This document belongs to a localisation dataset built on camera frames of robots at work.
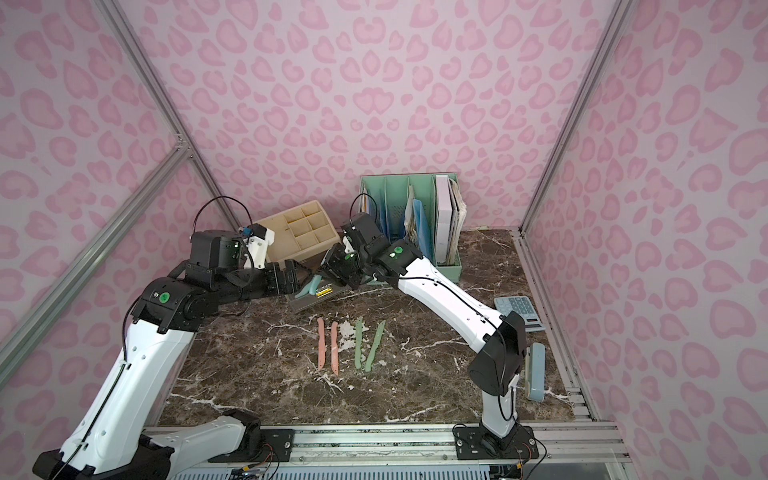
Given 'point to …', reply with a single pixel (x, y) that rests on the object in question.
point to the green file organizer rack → (406, 207)
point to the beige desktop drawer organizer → (300, 232)
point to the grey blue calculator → (522, 305)
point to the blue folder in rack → (421, 228)
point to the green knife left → (358, 357)
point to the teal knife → (310, 288)
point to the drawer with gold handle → (300, 302)
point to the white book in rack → (444, 211)
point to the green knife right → (377, 340)
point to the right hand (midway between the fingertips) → (310, 274)
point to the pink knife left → (322, 351)
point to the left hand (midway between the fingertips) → (297, 270)
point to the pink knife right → (334, 347)
